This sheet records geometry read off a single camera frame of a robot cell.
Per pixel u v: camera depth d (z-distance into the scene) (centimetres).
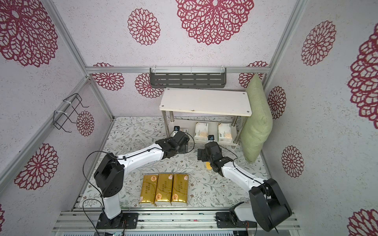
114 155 50
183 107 77
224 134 95
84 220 75
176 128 78
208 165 92
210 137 78
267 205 42
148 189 77
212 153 66
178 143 68
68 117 77
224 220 73
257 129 73
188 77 96
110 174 47
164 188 78
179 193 76
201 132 95
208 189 85
